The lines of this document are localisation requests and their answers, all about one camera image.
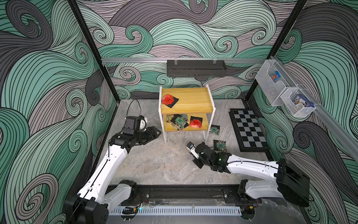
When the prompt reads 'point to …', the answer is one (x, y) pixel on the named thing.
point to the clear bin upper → (273, 90)
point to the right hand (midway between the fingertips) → (195, 153)
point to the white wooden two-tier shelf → (186, 109)
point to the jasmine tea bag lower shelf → (179, 121)
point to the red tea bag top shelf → (169, 100)
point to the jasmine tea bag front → (215, 129)
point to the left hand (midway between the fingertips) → (158, 132)
